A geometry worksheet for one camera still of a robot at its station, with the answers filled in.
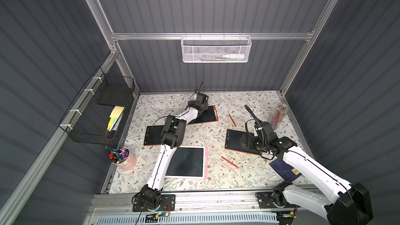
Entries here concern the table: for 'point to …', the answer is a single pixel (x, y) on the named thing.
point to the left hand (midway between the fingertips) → (202, 103)
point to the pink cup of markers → (122, 158)
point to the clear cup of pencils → (278, 115)
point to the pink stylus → (227, 166)
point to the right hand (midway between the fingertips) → (248, 141)
